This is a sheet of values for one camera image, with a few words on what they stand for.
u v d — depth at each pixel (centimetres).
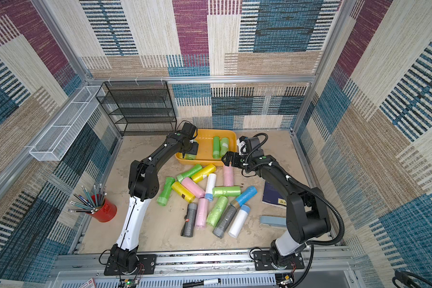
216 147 108
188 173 98
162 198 87
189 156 102
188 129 85
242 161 76
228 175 97
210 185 94
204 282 69
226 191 89
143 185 65
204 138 118
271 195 92
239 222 81
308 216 45
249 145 70
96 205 82
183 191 91
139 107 108
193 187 91
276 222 81
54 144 71
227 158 79
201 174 97
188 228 80
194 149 96
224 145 108
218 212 83
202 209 85
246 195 90
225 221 81
